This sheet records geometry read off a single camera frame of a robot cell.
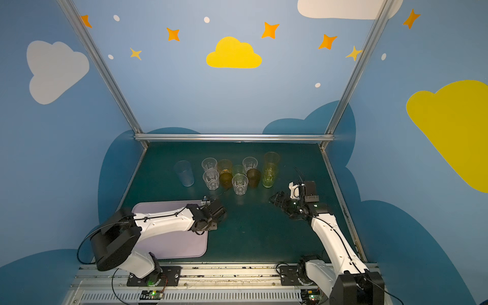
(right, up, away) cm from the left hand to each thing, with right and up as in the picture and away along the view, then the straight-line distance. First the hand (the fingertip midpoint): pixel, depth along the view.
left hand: (215, 225), depth 88 cm
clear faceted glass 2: (-4, +22, +12) cm, 25 cm away
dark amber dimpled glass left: (+3, +20, +15) cm, 25 cm away
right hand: (+28, +12, -5) cm, 31 cm away
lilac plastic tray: (-13, -6, -7) cm, 15 cm away
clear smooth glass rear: (+16, +29, +20) cm, 39 cm away
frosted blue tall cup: (-19, +26, +12) cm, 34 cm away
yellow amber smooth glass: (+3, +26, +17) cm, 31 cm away
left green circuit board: (-21, -21, -17) cm, 34 cm away
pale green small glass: (+10, +26, +14) cm, 31 cm away
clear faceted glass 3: (+11, +18, +13) cm, 25 cm away
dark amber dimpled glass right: (+19, +22, +16) cm, 33 cm away
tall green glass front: (+27, +24, +10) cm, 37 cm away
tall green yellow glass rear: (+28, +32, +11) cm, 44 cm away
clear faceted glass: (-7, +29, +19) cm, 36 cm away
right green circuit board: (+39, -22, -16) cm, 48 cm away
